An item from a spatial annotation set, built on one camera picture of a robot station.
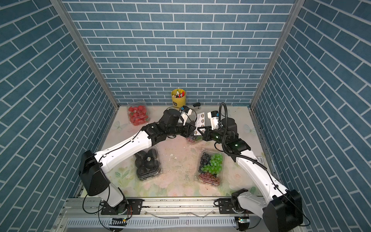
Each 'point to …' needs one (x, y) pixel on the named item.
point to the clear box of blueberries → (194, 139)
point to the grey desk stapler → (197, 105)
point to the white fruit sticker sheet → (200, 122)
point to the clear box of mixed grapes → (210, 167)
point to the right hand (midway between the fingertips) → (199, 129)
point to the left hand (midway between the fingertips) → (199, 129)
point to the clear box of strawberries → (138, 112)
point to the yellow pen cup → (178, 97)
